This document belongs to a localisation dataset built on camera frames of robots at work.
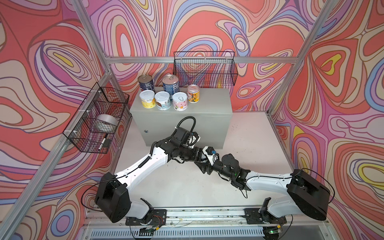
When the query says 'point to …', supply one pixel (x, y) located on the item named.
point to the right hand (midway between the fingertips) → (200, 158)
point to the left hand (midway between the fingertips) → (204, 157)
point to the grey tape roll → (105, 123)
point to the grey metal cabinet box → (213, 115)
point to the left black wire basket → (102, 100)
